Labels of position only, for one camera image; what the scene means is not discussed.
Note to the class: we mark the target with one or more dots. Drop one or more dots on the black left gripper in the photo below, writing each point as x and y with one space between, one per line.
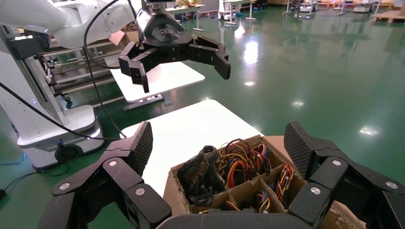
161 31

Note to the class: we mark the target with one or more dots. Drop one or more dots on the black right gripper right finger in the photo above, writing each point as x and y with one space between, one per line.
329 177

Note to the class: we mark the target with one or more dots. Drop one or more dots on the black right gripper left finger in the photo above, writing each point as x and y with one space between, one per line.
126 177

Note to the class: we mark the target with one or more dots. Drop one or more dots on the white robot base body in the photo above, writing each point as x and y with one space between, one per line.
38 126

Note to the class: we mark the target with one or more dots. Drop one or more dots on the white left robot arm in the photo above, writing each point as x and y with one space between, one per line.
79 25

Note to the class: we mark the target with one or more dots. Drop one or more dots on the brown cardboard divider box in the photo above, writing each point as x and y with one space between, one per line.
177 196

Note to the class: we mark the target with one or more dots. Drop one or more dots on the white side table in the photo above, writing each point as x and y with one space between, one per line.
171 77

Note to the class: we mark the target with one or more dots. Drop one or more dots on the white background desk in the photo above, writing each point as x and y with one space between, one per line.
189 9

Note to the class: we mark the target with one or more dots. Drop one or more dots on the brown cardboard piece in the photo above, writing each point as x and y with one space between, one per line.
118 38

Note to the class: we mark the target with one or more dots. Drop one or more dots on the white background stand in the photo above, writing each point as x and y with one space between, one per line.
226 12

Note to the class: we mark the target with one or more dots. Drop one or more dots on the metal roller rack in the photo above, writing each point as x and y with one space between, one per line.
79 77

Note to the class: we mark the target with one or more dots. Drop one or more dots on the white background workstation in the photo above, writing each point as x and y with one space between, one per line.
307 6
364 6

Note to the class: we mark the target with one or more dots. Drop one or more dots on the wooden pallet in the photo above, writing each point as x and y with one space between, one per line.
389 15

